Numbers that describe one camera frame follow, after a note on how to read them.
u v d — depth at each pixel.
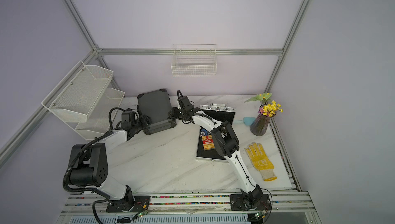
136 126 0.79
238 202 0.73
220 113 0.83
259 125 0.92
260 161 0.86
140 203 0.73
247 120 1.07
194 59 0.95
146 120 0.86
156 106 1.04
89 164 0.46
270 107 0.82
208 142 0.92
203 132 0.96
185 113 0.81
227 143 0.60
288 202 0.76
